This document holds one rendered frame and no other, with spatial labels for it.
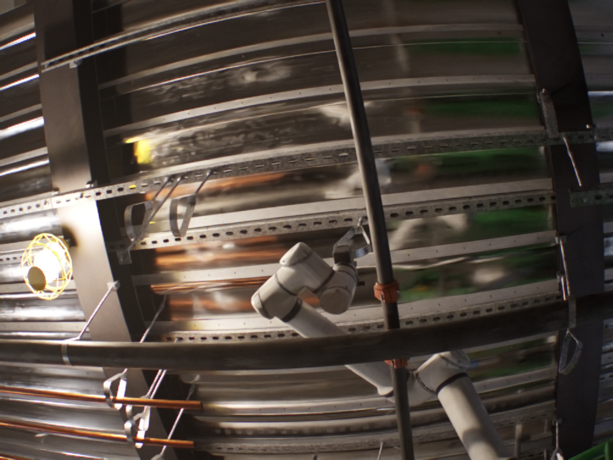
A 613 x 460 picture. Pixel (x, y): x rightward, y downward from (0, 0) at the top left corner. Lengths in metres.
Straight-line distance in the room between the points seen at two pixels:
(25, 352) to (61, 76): 1.07
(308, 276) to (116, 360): 0.67
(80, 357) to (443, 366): 1.18
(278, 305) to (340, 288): 0.19
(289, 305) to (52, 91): 1.25
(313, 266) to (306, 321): 0.18
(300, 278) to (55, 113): 1.19
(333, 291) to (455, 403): 0.55
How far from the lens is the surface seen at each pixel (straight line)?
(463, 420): 3.01
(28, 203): 3.52
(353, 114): 2.62
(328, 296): 2.89
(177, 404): 3.11
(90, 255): 3.60
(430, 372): 3.11
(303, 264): 2.89
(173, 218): 2.80
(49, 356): 3.13
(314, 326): 2.99
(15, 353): 3.23
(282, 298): 2.94
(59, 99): 3.47
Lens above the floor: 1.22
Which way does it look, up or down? 67 degrees up
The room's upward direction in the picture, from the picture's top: 22 degrees clockwise
